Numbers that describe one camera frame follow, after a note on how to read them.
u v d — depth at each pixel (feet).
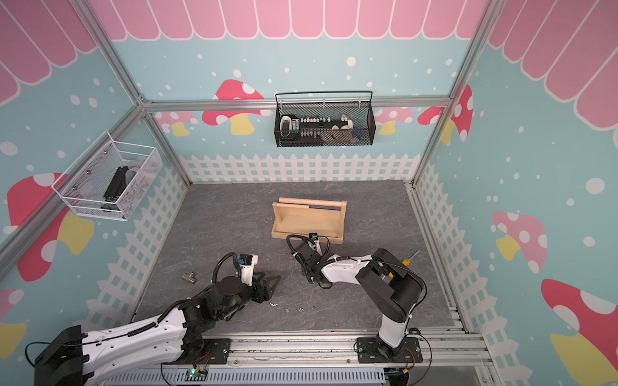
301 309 2.72
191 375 2.39
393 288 1.53
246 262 2.28
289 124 2.94
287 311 2.69
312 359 2.43
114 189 2.28
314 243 2.72
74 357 1.54
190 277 2.92
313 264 2.33
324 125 2.90
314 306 2.73
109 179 2.39
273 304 2.76
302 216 3.56
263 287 2.33
